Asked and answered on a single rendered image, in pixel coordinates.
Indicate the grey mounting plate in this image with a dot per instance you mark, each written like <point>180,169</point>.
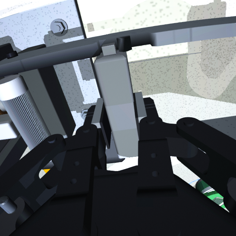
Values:
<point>33,16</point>

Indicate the grey hex bolt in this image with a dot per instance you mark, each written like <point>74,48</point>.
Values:
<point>59,27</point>

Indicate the green white object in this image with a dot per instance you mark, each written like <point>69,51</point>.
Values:
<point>209,193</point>

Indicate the small grey block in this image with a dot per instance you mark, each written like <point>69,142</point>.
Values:
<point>108,49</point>

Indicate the yellow triangular piece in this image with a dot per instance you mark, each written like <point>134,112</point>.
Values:
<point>46,170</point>

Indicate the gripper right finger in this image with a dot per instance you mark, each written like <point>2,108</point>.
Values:
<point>156,166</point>

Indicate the silver knurled knob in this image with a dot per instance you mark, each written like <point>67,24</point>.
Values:
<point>22,103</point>

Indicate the black round screw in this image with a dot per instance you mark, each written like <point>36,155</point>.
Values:
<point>12,54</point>

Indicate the white block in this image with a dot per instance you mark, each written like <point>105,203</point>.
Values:
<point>7,130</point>

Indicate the black clip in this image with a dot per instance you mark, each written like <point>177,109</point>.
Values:
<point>124,43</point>

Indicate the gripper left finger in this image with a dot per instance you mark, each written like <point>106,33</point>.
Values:
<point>77,166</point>

